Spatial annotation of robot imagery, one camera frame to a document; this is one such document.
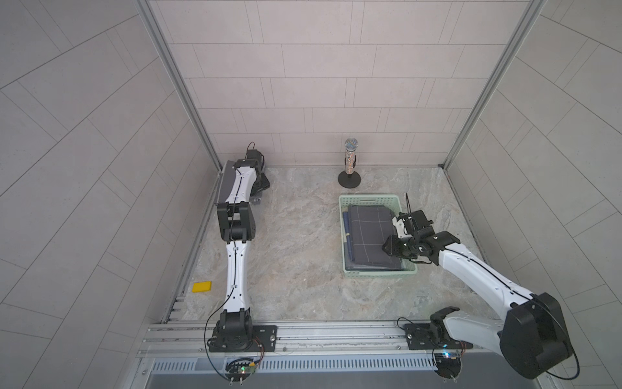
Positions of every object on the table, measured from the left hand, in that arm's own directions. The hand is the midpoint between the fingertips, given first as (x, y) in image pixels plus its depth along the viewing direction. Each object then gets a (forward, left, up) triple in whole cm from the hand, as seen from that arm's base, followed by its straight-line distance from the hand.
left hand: (263, 184), depth 111 cm
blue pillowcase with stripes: (-19, -37, +4) cm, 42 cm away
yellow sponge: (-46, +13, 0) cm, 48 cm away
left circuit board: (-68, -5, +3) cm, 69 cm away
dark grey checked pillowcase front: (-26, -46, +6) cm, 53 cm away
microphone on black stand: (+2, -40, +3) cm, 40 cm away
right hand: (-35, -49, +7) cm, 61 cm away
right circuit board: (-67, -63, 0) cm, 93 cm away
